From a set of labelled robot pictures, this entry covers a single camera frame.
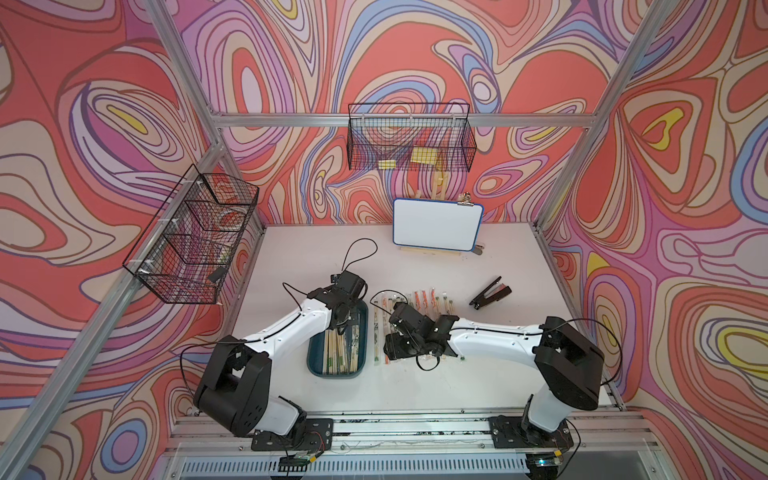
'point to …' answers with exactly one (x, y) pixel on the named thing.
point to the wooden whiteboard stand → (439, 194)
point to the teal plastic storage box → (331, 355)
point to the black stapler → (492, 293)
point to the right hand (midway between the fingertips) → (395, 357)
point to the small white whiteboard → (437, 224)
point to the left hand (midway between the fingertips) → (348, 317)
